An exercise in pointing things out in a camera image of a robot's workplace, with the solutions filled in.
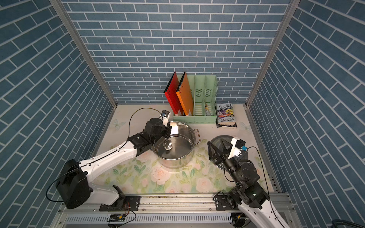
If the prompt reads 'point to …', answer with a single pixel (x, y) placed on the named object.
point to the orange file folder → (184, 93)
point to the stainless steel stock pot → (177, 151)
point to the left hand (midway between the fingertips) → (173, 123)
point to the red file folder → (173, 92)
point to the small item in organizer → (207, 112)
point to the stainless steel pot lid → (217, 142)
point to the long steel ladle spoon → (167, 144)
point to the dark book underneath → (225, 126)
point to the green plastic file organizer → (203, 90)
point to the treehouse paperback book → (225, 114)
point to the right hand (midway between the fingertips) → (215, 143)
